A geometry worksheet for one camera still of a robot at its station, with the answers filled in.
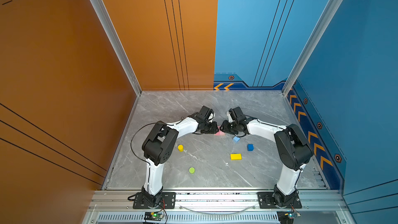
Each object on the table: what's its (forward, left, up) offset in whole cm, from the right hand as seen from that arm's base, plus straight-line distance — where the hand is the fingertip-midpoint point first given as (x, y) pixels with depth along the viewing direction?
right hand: (220, 128), depth 95 cm
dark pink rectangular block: (-3, 0, 0) cm, 3 cm away
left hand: (0, +1, 0) cm, 1 cm away
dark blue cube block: (-10, -17, -4) cm, 21 cm away
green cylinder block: (-24, +16, -2) cm, 29 cm away
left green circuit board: (-44, +33, -4) cm, 55 cm away
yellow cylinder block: (-12, +23, -1) cm, 26 cm away
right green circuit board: (-44, -28, -6) cm, 53 cm away
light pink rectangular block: (-5, -2, +2) cm, 6 cm away
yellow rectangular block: (-16, -8, -4) cm, 19 cm away
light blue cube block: (-7, -9, -1) cm, 11 cm away
